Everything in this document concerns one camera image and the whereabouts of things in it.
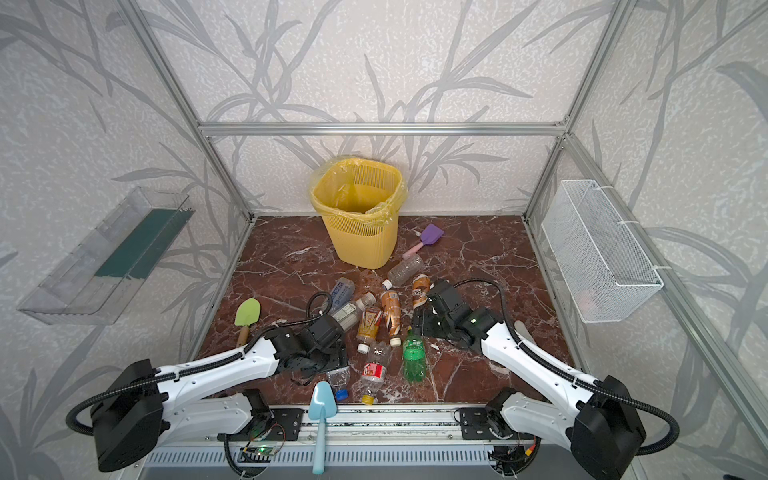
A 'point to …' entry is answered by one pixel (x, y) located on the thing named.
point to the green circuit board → (258, 451)
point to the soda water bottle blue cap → (342, 293)
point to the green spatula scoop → (247, 315)
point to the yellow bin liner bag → (358, 188)
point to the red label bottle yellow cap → (374, 370)
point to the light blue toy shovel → (322, 406)
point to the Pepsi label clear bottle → (339, 381)
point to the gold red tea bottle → (368, 328)
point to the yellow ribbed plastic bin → (361, 243)
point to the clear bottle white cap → (403, 271)
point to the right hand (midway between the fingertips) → (421, 314)
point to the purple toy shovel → (428, 235)
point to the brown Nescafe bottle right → (420, 287)
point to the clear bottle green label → (347, 317)
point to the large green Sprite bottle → (414, 358)
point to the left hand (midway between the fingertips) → (344, 355)
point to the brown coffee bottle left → (391, 308)
